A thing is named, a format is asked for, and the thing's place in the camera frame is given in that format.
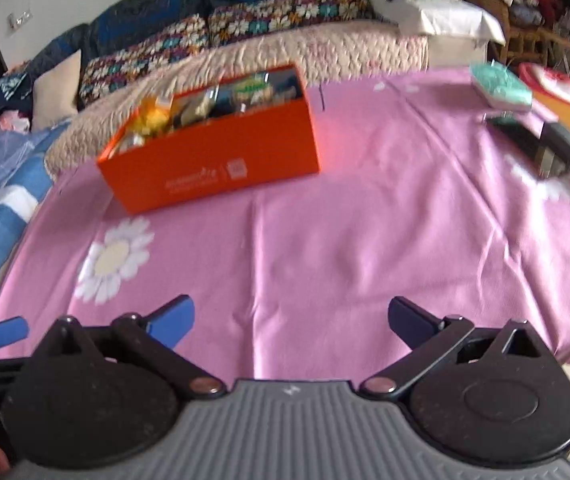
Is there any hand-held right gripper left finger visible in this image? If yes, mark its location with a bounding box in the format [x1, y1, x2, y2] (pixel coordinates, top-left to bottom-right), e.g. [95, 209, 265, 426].
[45, 294, 226, 400]

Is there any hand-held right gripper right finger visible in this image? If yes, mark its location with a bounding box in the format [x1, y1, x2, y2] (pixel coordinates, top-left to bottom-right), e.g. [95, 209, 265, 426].
[360, 296, 546, 397]

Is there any orange cardboard box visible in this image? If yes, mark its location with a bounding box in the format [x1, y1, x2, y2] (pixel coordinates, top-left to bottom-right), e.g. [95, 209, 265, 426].
[96, 64, 322, 214]

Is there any heap of assorted snacks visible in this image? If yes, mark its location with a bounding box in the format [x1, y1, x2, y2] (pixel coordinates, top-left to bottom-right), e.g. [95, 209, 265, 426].
[115, 71, 302, 153]

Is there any blue white striped blanket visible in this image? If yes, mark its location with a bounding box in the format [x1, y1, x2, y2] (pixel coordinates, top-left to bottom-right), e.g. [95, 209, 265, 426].
[0, 130, 66, 331]

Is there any pink tablecloth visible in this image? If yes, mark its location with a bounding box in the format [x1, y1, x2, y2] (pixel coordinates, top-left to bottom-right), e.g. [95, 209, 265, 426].
[0, 62, 570, 366]

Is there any beige pillow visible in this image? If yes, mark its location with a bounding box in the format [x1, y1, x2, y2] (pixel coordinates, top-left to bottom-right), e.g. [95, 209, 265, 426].
[31, 49, 83, 131]

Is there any teal packet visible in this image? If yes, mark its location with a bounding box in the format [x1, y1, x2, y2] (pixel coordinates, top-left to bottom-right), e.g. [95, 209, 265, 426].
[470, 61, 534, 111]

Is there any floral daisy cushion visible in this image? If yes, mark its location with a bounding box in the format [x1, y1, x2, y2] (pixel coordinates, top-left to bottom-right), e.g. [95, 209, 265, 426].
[79, 14, 210, 106]
[207, 0, 373, 48]

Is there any beige quilted sofa cover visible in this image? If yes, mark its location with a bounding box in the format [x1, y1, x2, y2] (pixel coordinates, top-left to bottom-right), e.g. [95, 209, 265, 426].
[45, 25, 430, 181]

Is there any red white round mat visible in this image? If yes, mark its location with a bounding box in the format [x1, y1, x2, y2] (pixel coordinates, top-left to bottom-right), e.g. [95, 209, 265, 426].
[517, 62, 570, 118]

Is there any white cloth covered table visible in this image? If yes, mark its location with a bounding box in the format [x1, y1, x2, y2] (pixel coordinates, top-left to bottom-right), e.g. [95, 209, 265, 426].
[367, 0, 506, 66]

